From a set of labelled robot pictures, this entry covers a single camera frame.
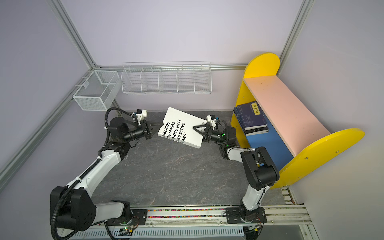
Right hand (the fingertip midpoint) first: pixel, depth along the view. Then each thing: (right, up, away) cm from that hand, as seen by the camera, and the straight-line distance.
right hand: (193, 132), depth 77 cm
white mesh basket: (-64, +25, +19) cm, 71 cm away
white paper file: (-7, +3, -3) cm, 8 cm away
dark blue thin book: (+34, +9, +12) cm, 37 cm away
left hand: (-14, +3, -7) cm, 16 cm away
